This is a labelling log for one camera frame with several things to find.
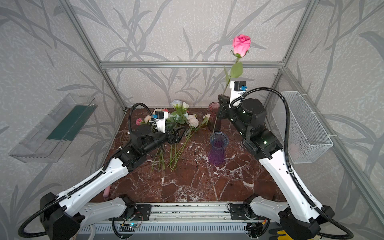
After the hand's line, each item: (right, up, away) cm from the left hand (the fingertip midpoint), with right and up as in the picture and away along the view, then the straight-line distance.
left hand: (183, 122), depth 68 cm
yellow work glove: (+47, -51, -3) cm, 69 cm away
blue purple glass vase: (+18, -11, +14) cm, 25 cm away
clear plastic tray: (-58, -8, -4) cm, 58 cm away
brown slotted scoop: (-45, -11, +36) cm, 59 cm away
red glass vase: (+17, -1, +35) cm, 39 cm away
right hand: (+16, +12, -9) cm, 22 cm away
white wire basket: (+55, -7, -5) cm, 55 cm away
